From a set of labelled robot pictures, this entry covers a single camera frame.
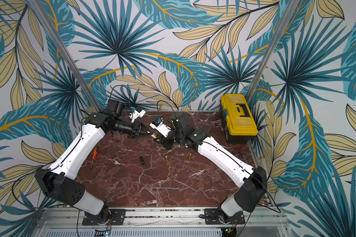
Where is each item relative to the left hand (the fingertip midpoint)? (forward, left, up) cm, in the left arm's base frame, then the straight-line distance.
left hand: (150, 135), depth 68 cm
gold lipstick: (+1, -2, -1) cm, 2 cm away
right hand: (+2, -3, -4) cm, 5 cm away
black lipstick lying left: (0, +8, -26) cm, 27 cm away
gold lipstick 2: (+1, -6, -27) cm, 28 cm away
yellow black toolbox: (+21, -51, -14) cm, 57 cm away
